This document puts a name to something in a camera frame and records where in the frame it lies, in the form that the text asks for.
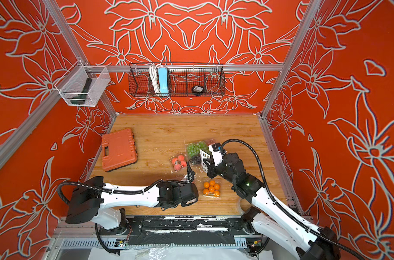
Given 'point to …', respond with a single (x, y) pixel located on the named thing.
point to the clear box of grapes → (192, 150)
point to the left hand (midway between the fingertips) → (188, 189)
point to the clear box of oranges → (211, 188)
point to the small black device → (197, 89)
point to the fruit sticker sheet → (204, 155)
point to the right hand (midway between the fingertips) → (203, 158)
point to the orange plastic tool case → (118, 149)
